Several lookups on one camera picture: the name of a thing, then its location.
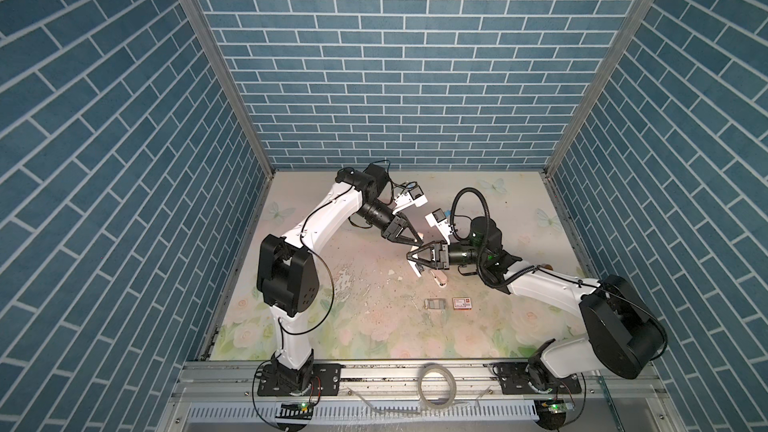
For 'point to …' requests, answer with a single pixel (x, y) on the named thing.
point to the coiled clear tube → (452, 383)
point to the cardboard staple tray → (435, 303)
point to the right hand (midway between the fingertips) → (408, 256)
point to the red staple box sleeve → (462, 303)
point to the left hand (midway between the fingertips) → (416, 240)
